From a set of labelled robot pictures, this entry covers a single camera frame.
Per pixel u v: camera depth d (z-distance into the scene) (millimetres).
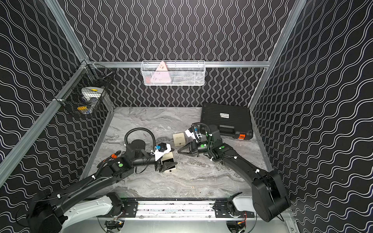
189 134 732
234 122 1045
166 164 619
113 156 925
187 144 702
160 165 616
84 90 794
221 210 735
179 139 983
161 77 887
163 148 582
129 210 748
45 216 381
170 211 749
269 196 413
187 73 1032
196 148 672
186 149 720
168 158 869
